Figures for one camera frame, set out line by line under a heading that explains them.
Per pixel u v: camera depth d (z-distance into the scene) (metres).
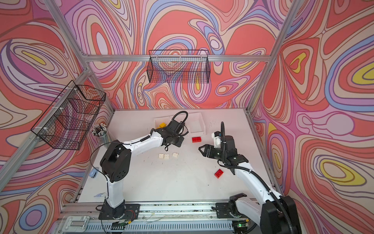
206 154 0.73
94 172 0.85
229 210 0.73
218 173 0.86
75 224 0.69
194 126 1.06
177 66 0.93
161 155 0.93
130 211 0.72
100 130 0.86
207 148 0.73
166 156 0.93
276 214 0.41
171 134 0.69
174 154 0.93
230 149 0.63
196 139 0.99
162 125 1.07
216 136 0.75
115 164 0.50
